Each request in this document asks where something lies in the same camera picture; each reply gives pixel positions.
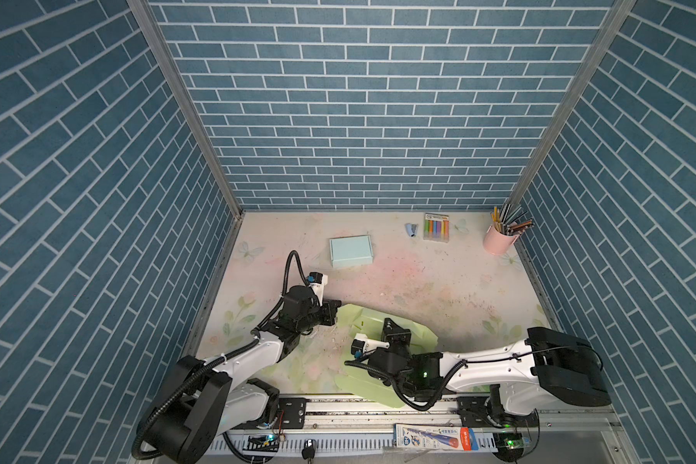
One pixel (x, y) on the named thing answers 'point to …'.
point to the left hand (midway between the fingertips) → (343, 304)
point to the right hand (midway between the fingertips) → (387, 317)
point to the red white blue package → (441, 437)
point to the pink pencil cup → (496, 244)
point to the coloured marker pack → (436, 227)
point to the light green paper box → (353, 321)
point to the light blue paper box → (351, 250)
